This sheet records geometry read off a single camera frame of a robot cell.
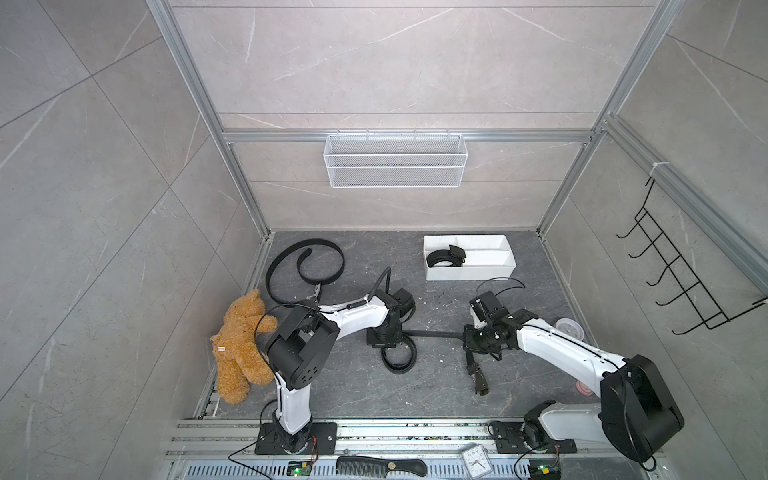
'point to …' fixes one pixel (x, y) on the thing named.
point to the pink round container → (570, 327)
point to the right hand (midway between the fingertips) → (469, 344)
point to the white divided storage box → (487, 257)
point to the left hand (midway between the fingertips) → (391, 342)
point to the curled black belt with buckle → (313, 281)
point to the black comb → (354, 466)
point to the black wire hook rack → (709, 312)
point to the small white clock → (477, 461)
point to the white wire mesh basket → (390, 161)
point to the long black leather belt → (454, 256)
